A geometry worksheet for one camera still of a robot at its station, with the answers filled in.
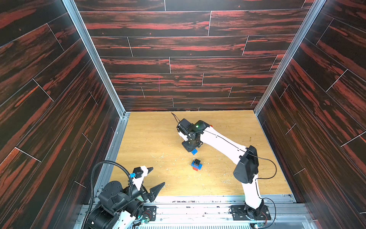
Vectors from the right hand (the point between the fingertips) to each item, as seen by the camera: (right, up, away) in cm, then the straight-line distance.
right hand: (192, 144), depth 86 cm
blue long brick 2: (+2, -13, -2) cm, 13 cm away
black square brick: (+2, -10, -4) cm, 11 cm away
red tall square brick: (+2, -16, +3) cm, 16 cm away
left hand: (-17, -12, -24) cm, 31 cm away
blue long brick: (+1, -4, -5) cm, 6 cm away
